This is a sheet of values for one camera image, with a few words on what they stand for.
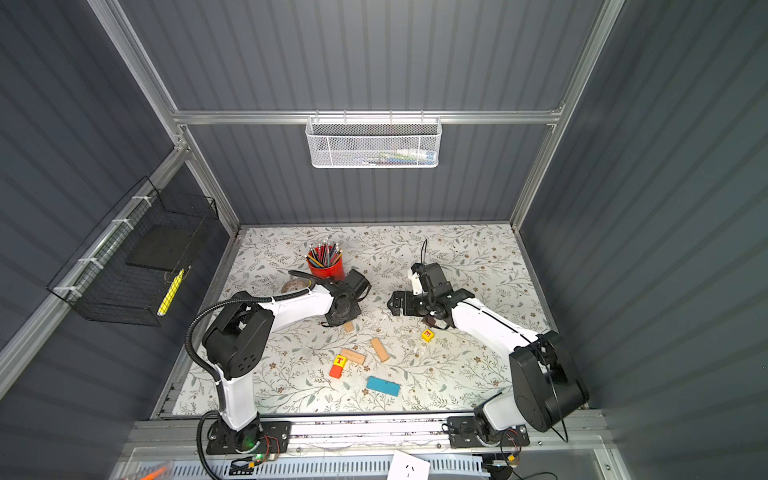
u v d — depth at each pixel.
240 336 0.50
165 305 0.67
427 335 0.89
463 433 0.73
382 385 0.81
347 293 0.72
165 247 0.76
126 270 0.71
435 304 0.66
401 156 0.93
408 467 0.67
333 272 0.91
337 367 0.85
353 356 0.87
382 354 0.87
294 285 1.02
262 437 0.72
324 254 0.96
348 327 0.91
